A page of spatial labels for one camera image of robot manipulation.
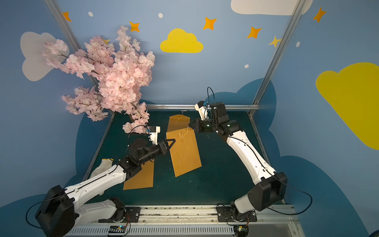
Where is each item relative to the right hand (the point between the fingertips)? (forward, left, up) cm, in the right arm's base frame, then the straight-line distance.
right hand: (191, 123), depth 75 cm
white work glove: (-13, +53, -28) cm, 62 cm away
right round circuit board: (-41, -28, -34) cm, 60 cm away
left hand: (-7, +8, -4) cm, 11 cm away
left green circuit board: (-45, +35, -32) cm, 65 cm away
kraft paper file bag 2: (-10, +3, -12) cm, 16 cm away
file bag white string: (-4, +5, -6) cm, 8 cm away
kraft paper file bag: (+26, +13, -30) cm, 42 cm away
